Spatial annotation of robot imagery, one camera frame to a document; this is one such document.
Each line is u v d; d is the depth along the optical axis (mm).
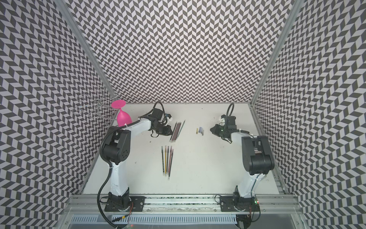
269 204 758
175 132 994
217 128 869
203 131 1020
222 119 890
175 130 1018
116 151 538
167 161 882
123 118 810
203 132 1010
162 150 929
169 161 882
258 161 482
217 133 872
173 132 987
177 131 1014
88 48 871
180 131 1016
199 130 1018
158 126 804
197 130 1018
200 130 1018
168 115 937
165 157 898
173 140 963
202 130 1020
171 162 867
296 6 667
